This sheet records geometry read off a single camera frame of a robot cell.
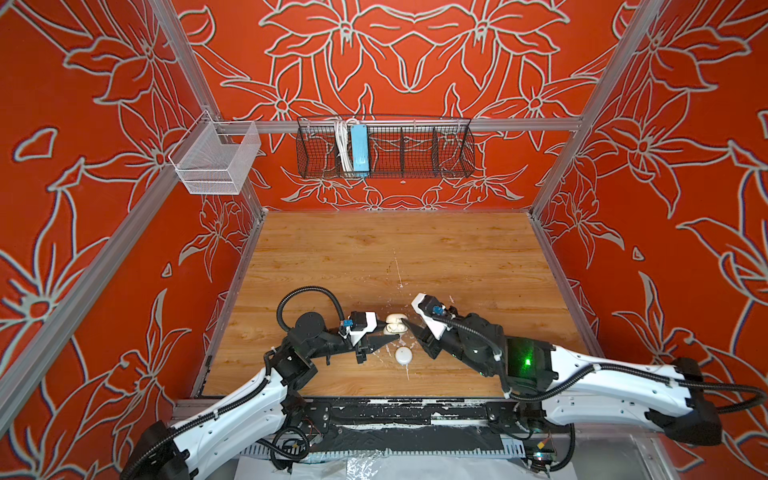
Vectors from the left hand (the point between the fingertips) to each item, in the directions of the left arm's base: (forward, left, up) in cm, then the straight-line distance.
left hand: (395, 328), depth 65 cm
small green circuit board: (-19, -37, -23) cm, 47 cm away
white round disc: (+1, -3, -21) cm, 21 cm away
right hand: (+2, -2, +3) cm, 4 cm away
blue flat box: (+52, +13, +12) cm, 55 cm away
